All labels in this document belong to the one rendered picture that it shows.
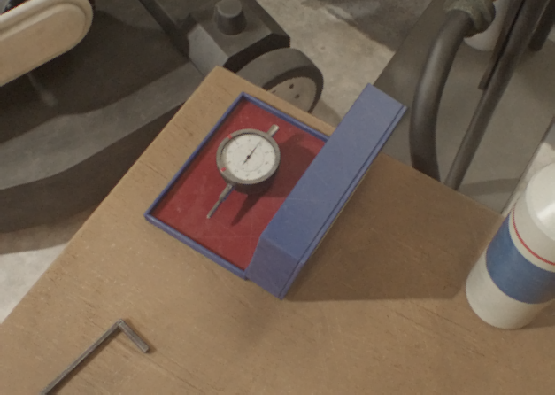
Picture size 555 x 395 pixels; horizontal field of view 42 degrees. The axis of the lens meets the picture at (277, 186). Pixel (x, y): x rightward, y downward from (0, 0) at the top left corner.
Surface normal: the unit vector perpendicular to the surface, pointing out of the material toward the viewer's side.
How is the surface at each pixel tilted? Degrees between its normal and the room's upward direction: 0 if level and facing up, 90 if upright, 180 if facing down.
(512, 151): 0
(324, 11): 0
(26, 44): 90
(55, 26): 90
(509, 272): 90
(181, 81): 0
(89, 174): 90
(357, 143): 9
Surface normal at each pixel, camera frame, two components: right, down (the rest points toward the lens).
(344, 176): 0.14, -0.38
